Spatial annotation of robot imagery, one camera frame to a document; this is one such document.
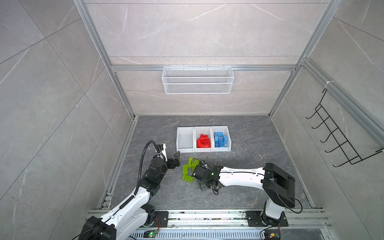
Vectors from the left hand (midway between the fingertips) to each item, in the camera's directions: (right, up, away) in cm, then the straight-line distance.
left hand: (171, 149), depth 83 cm
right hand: (+19, -20, +3) cm, 27 cm away
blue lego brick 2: (+31, +2, +16) cm, 35 cm away
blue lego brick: (+30, +7, +22) cm, 38 cm away
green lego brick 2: (+13, -10, +8) cm, 18 cm away
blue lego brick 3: (+34, +4, +16) cm, 37 cm away
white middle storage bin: (+23, +10, +21) cm, 33 cm away
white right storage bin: (+35, +8, +20) cm, 42 cm away
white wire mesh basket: (+15, +45, +18) cm, 51 cm away
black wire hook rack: (+77, +6, -20) cm, 80 cm away
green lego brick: (+7, -13, +7) cm, 17 cm away
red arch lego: (+19, +3, +18) cm, 26 cm away
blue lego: (+28, +1, +18) cm, 33 cm away
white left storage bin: (+6, +4, +24) cm, 25 cm away
